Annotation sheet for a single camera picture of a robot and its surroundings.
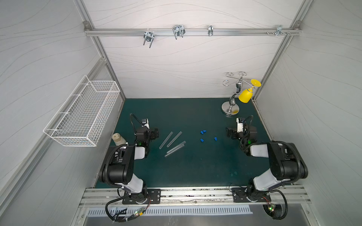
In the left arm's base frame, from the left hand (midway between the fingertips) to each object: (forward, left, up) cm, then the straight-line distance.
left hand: (147, 127), depth 94 cm
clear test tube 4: (-16, -15, -6) cm, 23 cm away
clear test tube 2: (-5, -18, -6) cm, 20 cm away
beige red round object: (-11, +16, +2) cm, 19 cm away
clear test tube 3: (-11, -20, -6) cm, 24 cm away
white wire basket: (-13, +26, +25) cm, 38 cm away
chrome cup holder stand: (+23, -62, -5) cm, 67 cm away
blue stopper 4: (-4, -47, -6) cm, 48 cm away
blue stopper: (-5, -37, -6) cm, 38 cm away
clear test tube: (-7, -12, -6) cm, 15 cm away
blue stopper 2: (+1, -38, -6) cm, 38 cm away
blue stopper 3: (+2, -40, -5) cm, 40 cm away
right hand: (+3, -60, 0) cm, 60 cm away
